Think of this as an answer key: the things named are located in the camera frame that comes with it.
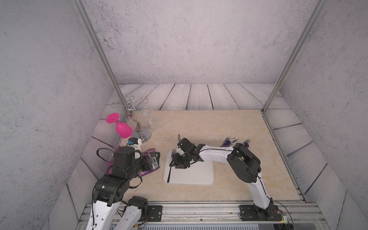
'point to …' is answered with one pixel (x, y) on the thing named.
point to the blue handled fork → (227, 139)
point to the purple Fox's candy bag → (154, 157)
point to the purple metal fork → (172, 155)
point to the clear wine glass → (151, 122)
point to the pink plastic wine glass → (123, 130)
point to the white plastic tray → (201, 173)
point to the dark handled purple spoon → (247, 145)
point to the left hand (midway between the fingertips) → (154, 155)
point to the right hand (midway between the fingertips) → (171, 167)
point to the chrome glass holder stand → (142, 132)
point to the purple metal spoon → (227, 143)
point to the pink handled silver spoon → (233, 140)
